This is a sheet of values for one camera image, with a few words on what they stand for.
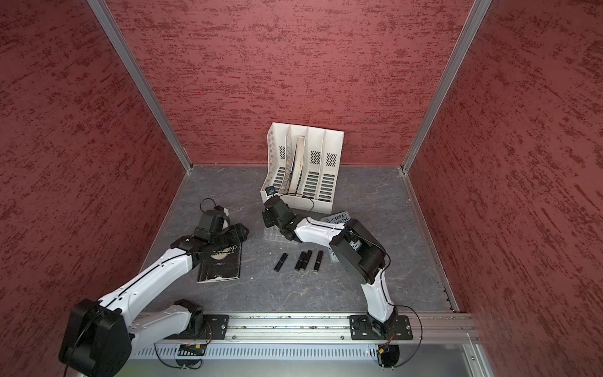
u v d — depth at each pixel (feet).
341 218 3.20
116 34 2.48
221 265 2.80
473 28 2.43
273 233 3.03
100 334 1.27
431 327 2.50
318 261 2.87
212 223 2.11
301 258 2.88
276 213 2.33
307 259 2.88
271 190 2.65
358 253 1.71
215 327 2.43
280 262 2.86
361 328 2.42
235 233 2.49
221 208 2.55
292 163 3.65
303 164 2.93
